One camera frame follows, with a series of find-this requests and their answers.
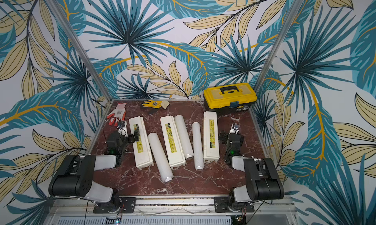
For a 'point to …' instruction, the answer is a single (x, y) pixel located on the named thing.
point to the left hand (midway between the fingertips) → (130, 129)
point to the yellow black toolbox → (230, 98)
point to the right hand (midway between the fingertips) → (232, 131)
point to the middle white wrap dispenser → (172, 141)
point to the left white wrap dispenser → (142, 147)
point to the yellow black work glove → (154, 104)
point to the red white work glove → (118, 115)
